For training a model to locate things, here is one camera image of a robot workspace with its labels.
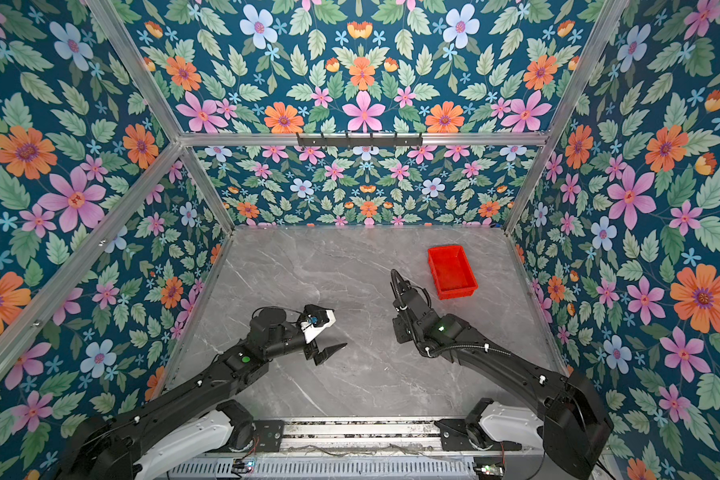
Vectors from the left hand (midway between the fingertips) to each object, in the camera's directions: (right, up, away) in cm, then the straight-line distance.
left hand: (340, 325), depth 76 cm
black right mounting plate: (+29, -26, -4) cm, 40 cm away
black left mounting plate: (-18, -27, -3) cm, 32 cm away
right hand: (+18, +1, +6) cm, 19 cm away
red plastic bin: (+37, +12, +31) cm, 50 cm away
